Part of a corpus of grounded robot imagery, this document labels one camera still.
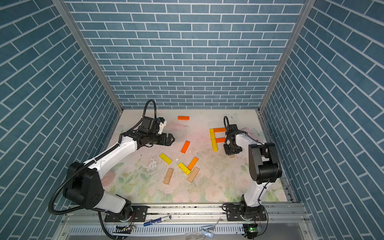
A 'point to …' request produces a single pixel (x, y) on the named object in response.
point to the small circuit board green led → (251, 229)
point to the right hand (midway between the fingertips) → (232, 152)
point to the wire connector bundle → (126, 229)
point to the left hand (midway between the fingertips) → (172, 138)
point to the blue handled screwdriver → (152, 221)
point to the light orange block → (192, 163)
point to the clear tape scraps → (206, 230)
